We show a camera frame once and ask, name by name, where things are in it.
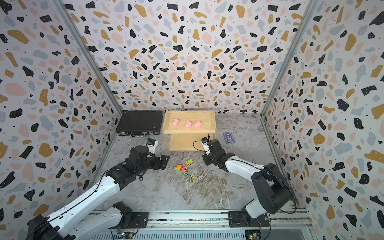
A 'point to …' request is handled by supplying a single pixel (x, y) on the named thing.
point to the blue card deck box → (228, 137)
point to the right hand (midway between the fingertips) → (205, 154)
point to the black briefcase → (140, 123)
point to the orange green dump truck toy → (189, 162)
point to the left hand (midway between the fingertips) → (163, 155)
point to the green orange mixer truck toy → (179, 167)
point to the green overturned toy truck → (192, 178)
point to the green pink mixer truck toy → (185, 172)
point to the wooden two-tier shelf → (182, 128)
